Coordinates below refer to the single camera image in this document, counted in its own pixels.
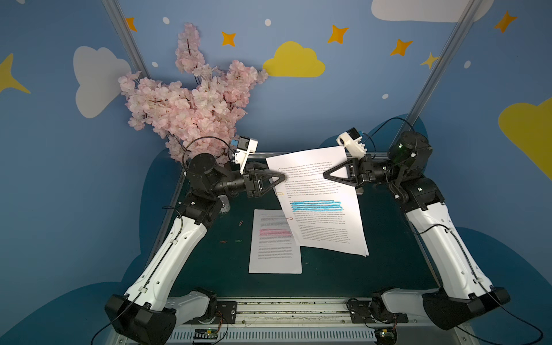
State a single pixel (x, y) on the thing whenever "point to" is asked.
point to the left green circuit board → (205, 333)
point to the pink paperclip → (240, 223)
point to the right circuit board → (385, 336)
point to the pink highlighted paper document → (274, 247)
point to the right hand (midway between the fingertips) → (330, 176)
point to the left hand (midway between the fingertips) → (282, 171)
